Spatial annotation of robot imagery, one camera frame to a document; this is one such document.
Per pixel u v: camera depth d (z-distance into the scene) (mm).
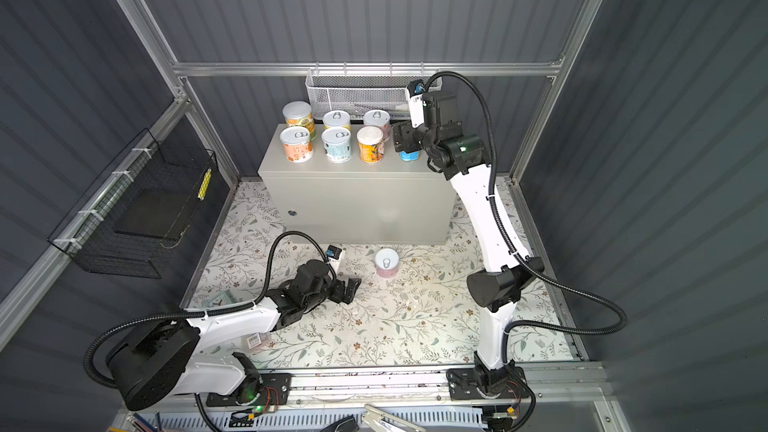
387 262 908
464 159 495
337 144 736
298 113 768
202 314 482
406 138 652
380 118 804
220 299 867
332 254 767
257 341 788
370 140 720
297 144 738
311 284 670
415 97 608
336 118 805
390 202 867
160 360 423
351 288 788
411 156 768
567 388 738
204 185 831
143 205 754
